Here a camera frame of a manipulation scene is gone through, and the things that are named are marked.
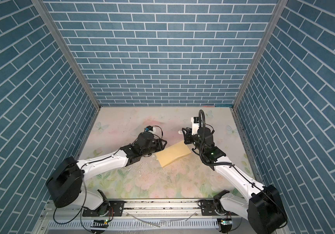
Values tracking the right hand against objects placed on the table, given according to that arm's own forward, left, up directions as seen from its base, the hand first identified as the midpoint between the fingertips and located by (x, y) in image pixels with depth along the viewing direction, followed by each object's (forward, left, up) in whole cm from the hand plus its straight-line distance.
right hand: (183, 127), depth 80 cm
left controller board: (-45, +39, -25) cm, 65 cm away
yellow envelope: (-2, +7, -27) cm, 28 cm away
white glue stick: (-1, +2, -4) cm, 4 cm away
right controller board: (-40, -25, -28) cm, 55 cm away
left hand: (-5, +9, -9) cm, 14 cm away
